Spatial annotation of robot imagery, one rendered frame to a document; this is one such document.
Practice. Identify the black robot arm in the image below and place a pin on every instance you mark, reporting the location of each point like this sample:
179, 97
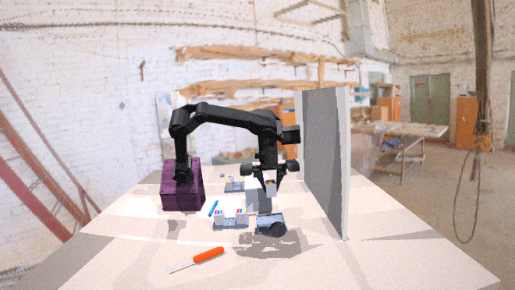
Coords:
261, 122

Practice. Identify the grey flat panel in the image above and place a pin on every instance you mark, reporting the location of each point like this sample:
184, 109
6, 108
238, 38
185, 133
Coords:
323, 153

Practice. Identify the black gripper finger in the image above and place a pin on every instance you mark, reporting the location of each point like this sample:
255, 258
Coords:
260, 178
279, 179

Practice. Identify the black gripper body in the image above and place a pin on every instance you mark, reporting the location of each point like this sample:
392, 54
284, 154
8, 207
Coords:
269, 161

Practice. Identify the black cylinder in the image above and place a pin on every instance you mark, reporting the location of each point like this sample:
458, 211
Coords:
278, 229

